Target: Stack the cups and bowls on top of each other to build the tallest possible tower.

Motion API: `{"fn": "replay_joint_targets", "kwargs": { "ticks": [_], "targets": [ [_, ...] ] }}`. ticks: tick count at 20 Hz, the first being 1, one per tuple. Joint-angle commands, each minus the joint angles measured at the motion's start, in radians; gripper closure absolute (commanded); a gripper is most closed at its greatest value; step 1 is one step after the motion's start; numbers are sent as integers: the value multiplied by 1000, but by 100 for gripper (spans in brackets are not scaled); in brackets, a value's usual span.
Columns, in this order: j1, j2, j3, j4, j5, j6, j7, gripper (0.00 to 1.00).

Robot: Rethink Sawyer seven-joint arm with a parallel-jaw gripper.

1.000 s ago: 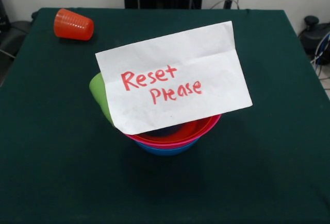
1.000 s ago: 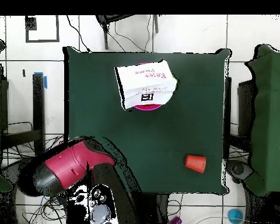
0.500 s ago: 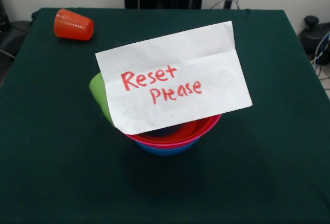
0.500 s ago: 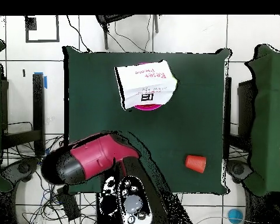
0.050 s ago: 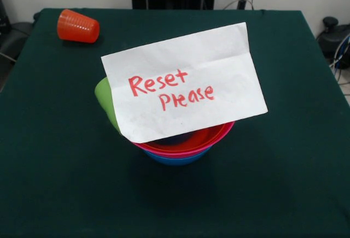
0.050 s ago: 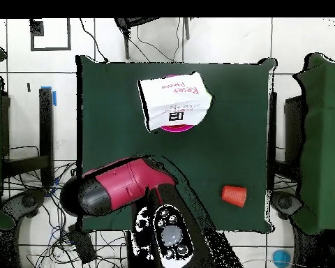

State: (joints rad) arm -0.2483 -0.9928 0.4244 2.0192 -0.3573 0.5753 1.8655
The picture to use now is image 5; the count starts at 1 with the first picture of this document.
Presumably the dark green tablecloth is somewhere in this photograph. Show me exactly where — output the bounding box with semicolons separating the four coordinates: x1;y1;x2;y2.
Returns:
0;7;350;238

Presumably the white paper reset sign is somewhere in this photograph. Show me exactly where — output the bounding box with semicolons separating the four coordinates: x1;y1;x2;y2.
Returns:
100;21;269;143

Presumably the pink bowl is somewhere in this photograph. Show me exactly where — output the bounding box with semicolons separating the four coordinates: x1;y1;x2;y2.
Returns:
130;120;236;159

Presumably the red bowl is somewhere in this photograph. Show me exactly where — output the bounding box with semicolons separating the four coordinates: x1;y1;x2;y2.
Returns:
146;123;229;153

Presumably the orange ribbed cup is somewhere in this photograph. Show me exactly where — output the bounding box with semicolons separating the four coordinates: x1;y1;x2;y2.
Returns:
56;9;101;44

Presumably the green cup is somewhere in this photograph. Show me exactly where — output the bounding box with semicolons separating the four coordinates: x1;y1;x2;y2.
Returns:
94;77;121;136

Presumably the blue bowl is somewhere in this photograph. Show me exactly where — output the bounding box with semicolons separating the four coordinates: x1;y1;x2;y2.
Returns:
143;146;213;167

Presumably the black chair base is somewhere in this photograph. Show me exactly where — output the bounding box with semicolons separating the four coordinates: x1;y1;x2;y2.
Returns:
0;0;38;91
316;16;350;69

